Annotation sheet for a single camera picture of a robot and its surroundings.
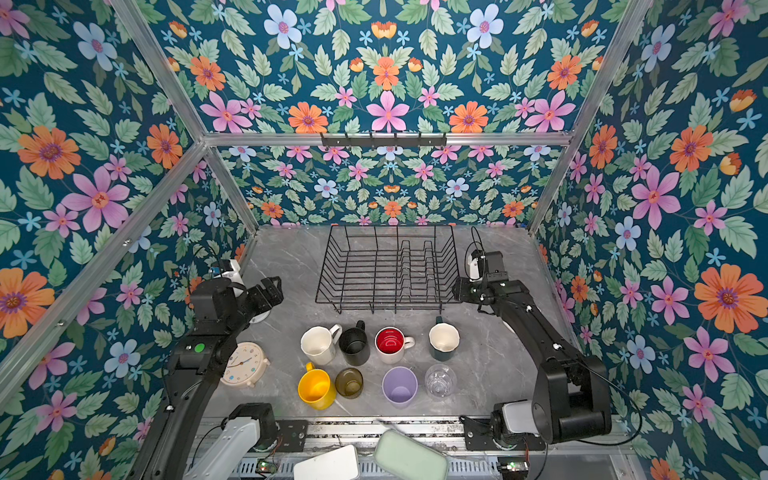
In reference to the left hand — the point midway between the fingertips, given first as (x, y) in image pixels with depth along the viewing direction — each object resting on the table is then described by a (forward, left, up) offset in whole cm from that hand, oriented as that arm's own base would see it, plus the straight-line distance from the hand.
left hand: (268, 276), depth 72 cm
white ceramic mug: (-8, -7, -24) cm, 26 cm away
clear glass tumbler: (-20, -42, -27) cm, 54 cm away
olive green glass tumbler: (-19, -17, -27) cm, 37 cm away
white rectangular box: (-37, -16, -23) cm, 46 cm away
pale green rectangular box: (-37, -30, -24) cm, 53 cm away
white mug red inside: (-8, -28, -27) cm, 40 cm away
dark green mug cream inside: (-9, -44, -22) cm, 50 cm away
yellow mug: (-20, -8, -26) cm, 34 cm away
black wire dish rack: (+21, -29, -27) cm, 45 cm away
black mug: (-9, -18, -25) cm, 32 cm away
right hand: (+3, -51, -15) cm, 53 cm away
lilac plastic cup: (-20, -31, -28) cm, 46 cm away
